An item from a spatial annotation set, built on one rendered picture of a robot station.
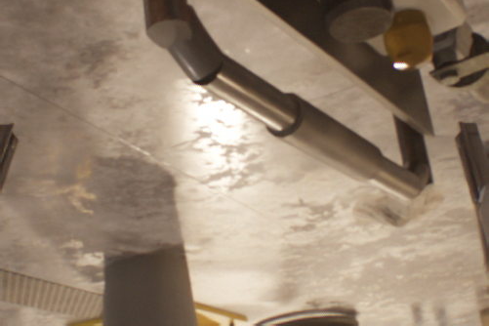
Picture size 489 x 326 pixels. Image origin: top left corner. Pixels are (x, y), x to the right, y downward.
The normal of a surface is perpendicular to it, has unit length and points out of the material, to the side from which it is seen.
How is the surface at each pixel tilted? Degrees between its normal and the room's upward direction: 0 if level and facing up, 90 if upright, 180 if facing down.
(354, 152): 51
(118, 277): 94
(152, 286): 95
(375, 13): 0
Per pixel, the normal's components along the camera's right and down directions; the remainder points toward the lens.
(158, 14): -0.33, -0.31
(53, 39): 0.11, 0.91
